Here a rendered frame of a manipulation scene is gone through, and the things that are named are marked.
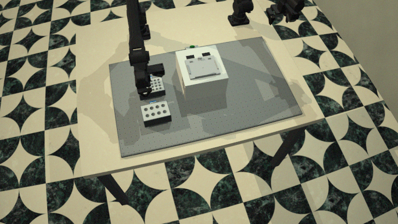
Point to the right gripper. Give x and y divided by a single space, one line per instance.
144 90

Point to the white box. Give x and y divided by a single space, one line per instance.
201 72

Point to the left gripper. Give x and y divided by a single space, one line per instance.
270 14

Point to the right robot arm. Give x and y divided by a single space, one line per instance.
137 30

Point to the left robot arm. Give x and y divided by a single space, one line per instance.
240 8

